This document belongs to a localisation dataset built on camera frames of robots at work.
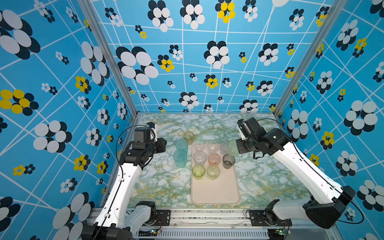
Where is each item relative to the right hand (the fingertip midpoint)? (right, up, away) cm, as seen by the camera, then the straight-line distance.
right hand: (241, 144), depth 74 cm
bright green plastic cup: (-21, -18, +15) cm, 31 cm away
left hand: (-39, +1, +3) cm, 39 cm away
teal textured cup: (-32, -3, +25) cm, 41 cm away
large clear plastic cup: (-21, -10, +15) cm, 27 cm away
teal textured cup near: (-33, -11, +20) cm, 40 cm away
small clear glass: (-20, -4, +24) cm, 32 cm away
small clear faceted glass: (-11, -4, +25) cm, 28 cm away
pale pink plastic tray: (-14, -24, +11) cm, 30 cm away
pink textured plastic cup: (-12, -12, +17) cm, 24 cm away
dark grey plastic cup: (-3, -13, +18) cm, 22 cm away
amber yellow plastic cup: (-28, +3, +28) cm, 40 cm away
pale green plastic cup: (-13, -18, +13) cm, 26 cm away
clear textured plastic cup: (-6, -4, +15) cm, 17 cm away
